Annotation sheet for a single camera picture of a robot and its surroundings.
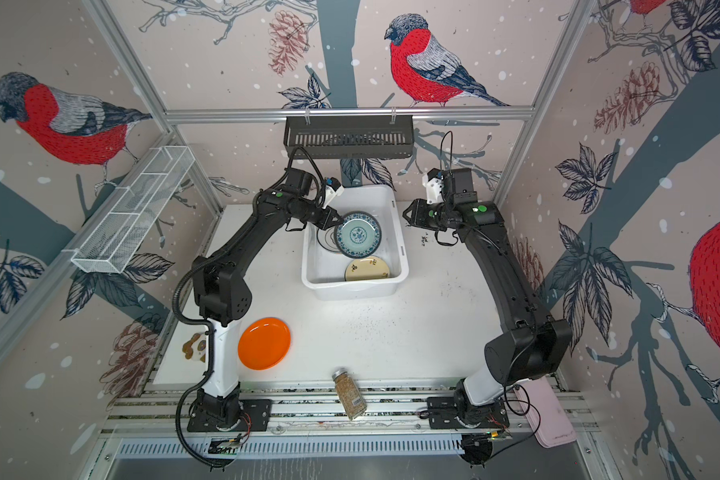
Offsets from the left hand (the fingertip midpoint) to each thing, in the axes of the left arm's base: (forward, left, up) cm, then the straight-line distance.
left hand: (340, 218), depth 89 cm
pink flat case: (-51, -51, -16) cm, 74 cm away
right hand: (-8, -18, +9) cm, 22 cm away
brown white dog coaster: (-32, +41, -19) cm, 55 cm away
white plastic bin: (-6, +7, -20) cm, 22 cm away
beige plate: (-5, -9, -19) cm, 22 cm away
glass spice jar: (-45, -4, -16) cm, 48 cm away
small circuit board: (-54, +27, -23) cm, 65 cm away
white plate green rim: (+7, +7, -19) cm, 22 cm away
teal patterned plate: (-3, -6, -5) cm, 8 cm away
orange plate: (-30, +22, -21) cm, 43 cm away
